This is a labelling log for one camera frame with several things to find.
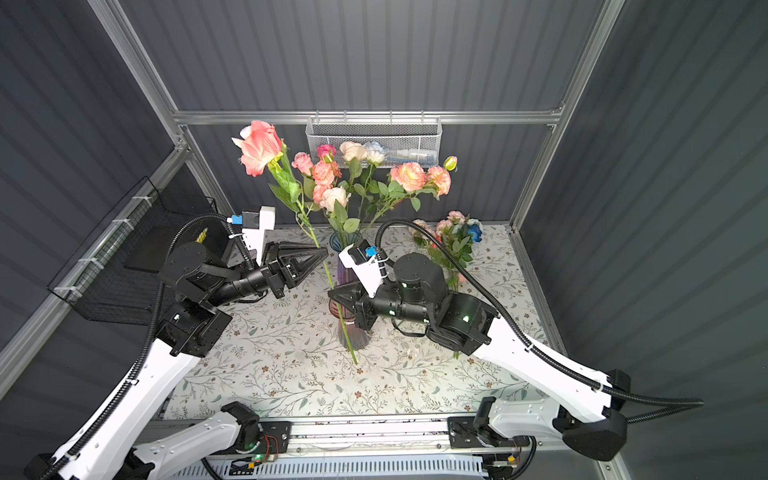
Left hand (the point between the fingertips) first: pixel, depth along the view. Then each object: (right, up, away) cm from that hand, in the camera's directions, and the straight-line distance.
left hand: (328, 253), depth 50 cm
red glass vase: (0, -28, +45) cm, 53 cm away
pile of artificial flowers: (+37, +9, +58) cm, 69 cm away
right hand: (0, -8, +5) cm, 9 cm away
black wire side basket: (-53, -4, +19) cm, 57 cm away
